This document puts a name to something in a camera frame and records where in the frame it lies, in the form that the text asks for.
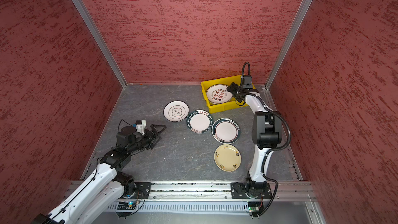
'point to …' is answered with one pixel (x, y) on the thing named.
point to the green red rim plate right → (225, 130)
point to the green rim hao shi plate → (199, 121)
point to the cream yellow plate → (227, 157)
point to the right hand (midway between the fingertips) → (229, 92)
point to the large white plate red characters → (218, 94)
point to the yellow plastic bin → (213, 107)
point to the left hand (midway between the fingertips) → (164, 134)
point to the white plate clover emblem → (176, 111)
